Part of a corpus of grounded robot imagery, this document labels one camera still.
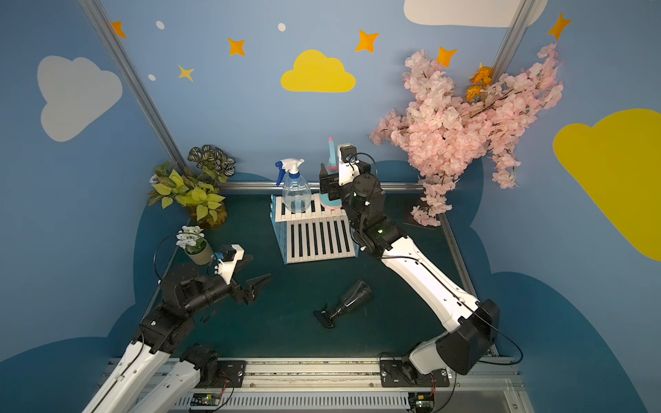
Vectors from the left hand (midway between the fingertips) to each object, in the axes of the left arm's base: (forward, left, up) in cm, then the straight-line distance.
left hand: (259, 262), depth 69 cm
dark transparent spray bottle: (0, -29, -24) cm, 37 cm away
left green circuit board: (-29, +15, -27) cm, 43 cm away
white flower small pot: (+16, +31, -14) cm, 38 cm away
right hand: (+20, -23, +20) cm, 36 cm away
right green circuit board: (-29, -47, -27) cm, 61 cm away
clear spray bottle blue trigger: (+18, -9, +10) cm, 22 cm away
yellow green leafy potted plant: (+38, +35, -9) cm, 53 cm away
